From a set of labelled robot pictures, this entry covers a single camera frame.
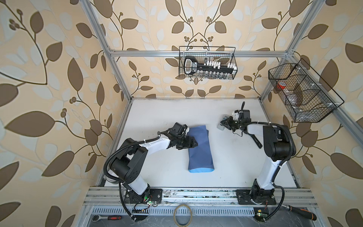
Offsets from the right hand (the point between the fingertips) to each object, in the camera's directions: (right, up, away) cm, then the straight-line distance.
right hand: (221, 123), depth 100 cm
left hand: (-20, -13, -13) cm, 27 cm away
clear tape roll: (-31, -43, -33) cm, 62 cm away
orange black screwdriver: (+33, -42, -32) cm, 62 cm away
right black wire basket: (+38, +15, -27) cm, 49 cm away
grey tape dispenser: (-1, -2, -1) cm, 3 cm away
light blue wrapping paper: (-17, -19, -19) cm, 32 cm away
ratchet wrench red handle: (-69, -44, -32) cm, 88 cm away
